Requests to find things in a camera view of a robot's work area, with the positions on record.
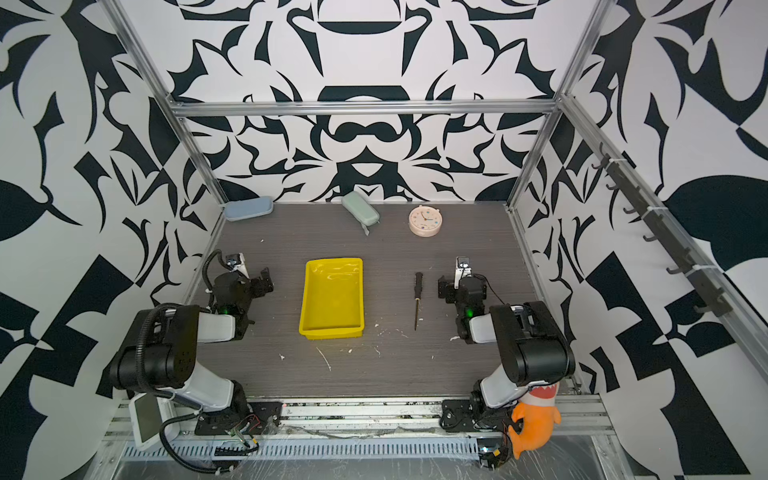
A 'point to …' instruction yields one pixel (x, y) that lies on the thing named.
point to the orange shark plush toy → (539, 413)
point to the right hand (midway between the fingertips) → (462, 272)
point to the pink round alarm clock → (425, 221)
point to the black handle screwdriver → (418, 287)
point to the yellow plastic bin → (333, 299)
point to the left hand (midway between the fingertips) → (250, 267)
